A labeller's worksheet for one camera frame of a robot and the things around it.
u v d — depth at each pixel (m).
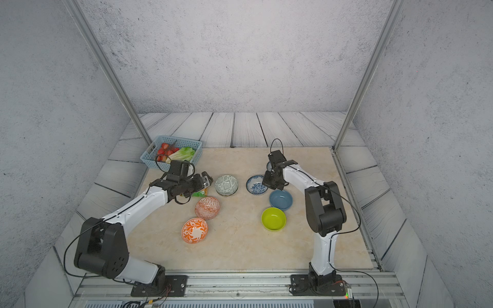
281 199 0.96
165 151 1.15
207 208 0.94
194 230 0.87
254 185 1.02
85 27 0.74
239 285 0.74
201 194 0.99
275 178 0.82
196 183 0.79
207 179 0.80
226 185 0.99
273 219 0.89
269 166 1.07
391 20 0.73
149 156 1.12
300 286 0.73
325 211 0.52
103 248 0.43
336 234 0.54
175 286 0.73
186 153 1.11
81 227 0.44
